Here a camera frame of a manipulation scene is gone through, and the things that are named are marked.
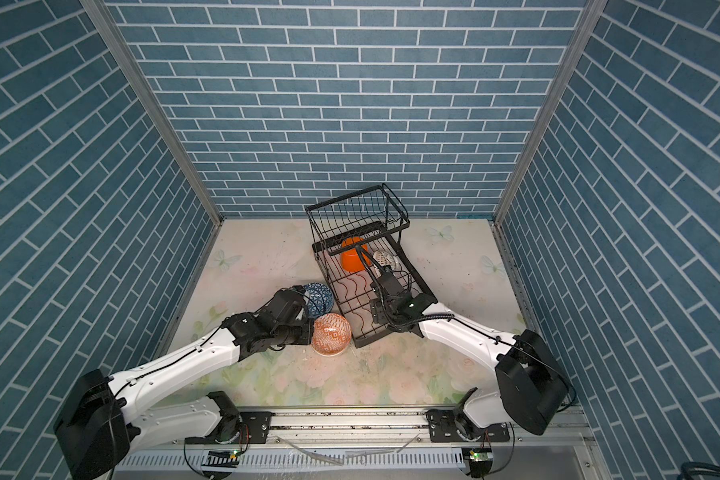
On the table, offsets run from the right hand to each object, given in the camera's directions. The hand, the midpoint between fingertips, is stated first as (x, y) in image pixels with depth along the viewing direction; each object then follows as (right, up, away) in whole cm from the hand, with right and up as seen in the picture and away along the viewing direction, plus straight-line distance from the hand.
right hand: (382, 301), depth 87 cm
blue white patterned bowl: (-20, -1, +7) cm, 21 cm away
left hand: (-18, -7, -5) cm, 20 cm away
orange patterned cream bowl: (-15, -9, -2) cm, 18 cm away
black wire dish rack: (-2, +26, +10) cm, 28 cm away
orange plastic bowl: (-10, +11, +14) cm, 21 cm away
